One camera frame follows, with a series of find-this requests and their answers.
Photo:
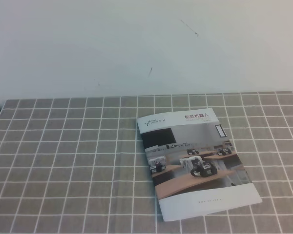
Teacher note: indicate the white robot catalogue book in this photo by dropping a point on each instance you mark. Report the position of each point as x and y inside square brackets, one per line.
[193, 164]

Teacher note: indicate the grey checked tablecloth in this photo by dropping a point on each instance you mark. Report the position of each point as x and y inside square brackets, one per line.
[77, 165]

